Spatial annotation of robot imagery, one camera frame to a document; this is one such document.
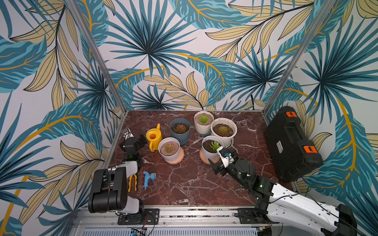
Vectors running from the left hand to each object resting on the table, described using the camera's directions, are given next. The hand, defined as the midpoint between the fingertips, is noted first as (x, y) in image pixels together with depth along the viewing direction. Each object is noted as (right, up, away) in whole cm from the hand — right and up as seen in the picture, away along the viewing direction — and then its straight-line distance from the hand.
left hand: (135, 131), depth 90 cm
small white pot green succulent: (+45, -8, 0) cm, 46 cm away
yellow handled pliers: (-1, -28, -6) cm, 28 cm away
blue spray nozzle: (+12, -25, -6) cm, 28 cm away
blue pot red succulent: (+27, +1, +5) cm, 27 cm away
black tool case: (+85, -11, -16) cm, 87 cm away
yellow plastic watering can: (+12, -3, 0) cm, 12 cm away
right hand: (+47, -10, -16) cm, 51 cm away
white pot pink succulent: (+22, -11, -4) cm, 25 cm away
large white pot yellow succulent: (+56, +2, +5) cm, 57 cm away
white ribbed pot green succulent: (+42, +6, +10) cm, 44 cm away
